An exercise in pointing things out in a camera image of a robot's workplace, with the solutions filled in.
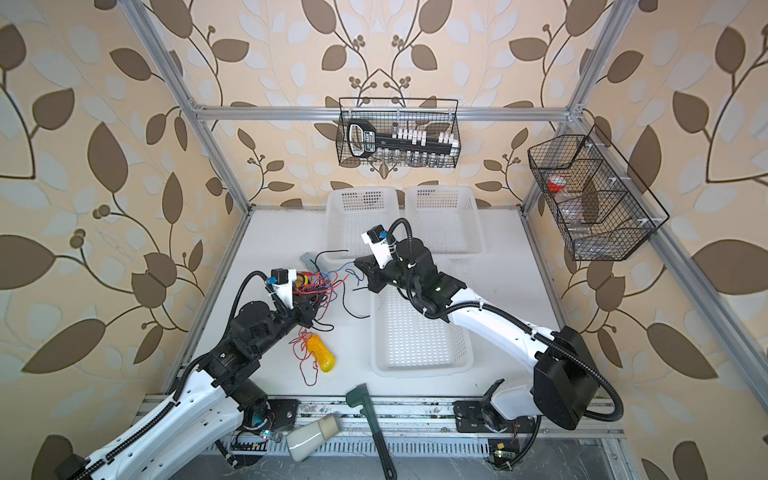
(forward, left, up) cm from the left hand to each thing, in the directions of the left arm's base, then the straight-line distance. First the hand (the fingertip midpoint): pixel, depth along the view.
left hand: (322, 287), depth 73 cm
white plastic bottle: (-30, +1, -16) cm, 34 cm away
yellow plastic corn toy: (-11, +1, -18) cm, 22 cm away
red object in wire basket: (+28, -61, +12) cm, 68 cm away
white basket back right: (+44, -37, -21) cm, 61 cm away
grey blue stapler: (+19, +11, -17) cm, 28 cm away
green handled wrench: (-20, -9, -22) cm, 31 cm away
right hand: (+6, -9, +4) cm, 11 cm away
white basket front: (-5, -22, -22) cm, 31 cm away
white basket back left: (+47, +1, -21) cm, 52 cm away
